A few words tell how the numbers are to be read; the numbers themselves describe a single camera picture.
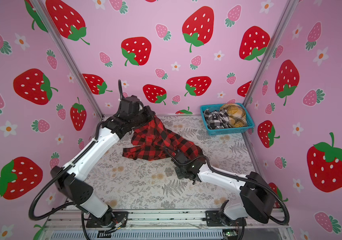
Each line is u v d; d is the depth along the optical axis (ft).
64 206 1.55
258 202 1.37
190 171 1.94
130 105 1.79
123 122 1.81
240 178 1.48
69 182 1.34
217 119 3.48
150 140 2.55
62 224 2.43
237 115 3.52
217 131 3.36
